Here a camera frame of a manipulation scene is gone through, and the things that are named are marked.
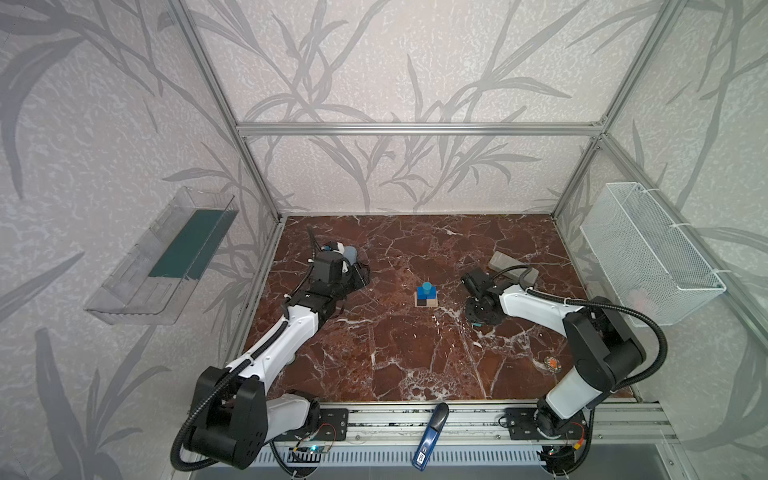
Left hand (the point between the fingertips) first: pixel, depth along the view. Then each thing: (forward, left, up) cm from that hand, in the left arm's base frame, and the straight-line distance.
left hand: (369, 261), depth 85 cm
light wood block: (-5, -19, -16) cm, 25 cm away
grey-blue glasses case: (+14, +9, -15) cm, 22 cm away
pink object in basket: (-14, -69, +4) cm, 70 cm away
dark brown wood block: (-5, -16, -15) cm, 22 cm away
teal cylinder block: (-3, -17, -10) cm, 20 cm away
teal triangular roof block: (-12, -32, -15) cm, 38 cm away
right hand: (-6, -33, -16) cm, 37 cm away
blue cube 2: (-3, -19, -13) cm, 24 cm away
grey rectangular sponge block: (+11, -44, -16) cm, 48 cm away
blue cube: (-4, -16, -12) cm, 20 cm away
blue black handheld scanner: (-41, -17, -12) cm, 46 cm away
